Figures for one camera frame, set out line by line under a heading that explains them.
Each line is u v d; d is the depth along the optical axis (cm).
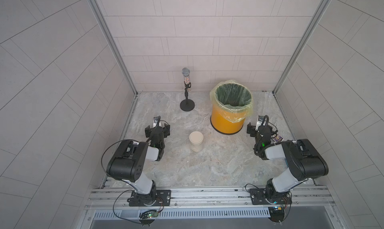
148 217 65
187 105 109
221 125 96
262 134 70
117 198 69
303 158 46
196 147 84
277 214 67
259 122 80
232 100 96
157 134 68
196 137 79
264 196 71
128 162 45
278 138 90
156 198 70
